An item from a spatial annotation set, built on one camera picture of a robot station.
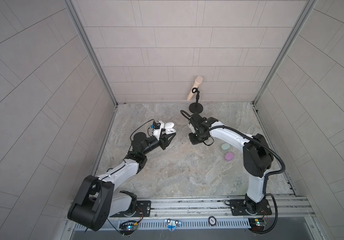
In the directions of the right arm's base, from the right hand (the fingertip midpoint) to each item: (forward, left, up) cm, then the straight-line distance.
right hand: (191, 141), depth 90 cm
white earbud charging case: (-1, +12, +17) cm, 21 cm away
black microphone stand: (+33, -7, -4) cm, 34 cm away
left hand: (-3, +9, +15) cm, 18 cm away
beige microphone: (+31, -7, +22) cm, 38 cm away
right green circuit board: (-42, -26, -7) cm, 50 cm away
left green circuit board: (-39, +33, -3) cm, 51 cm away
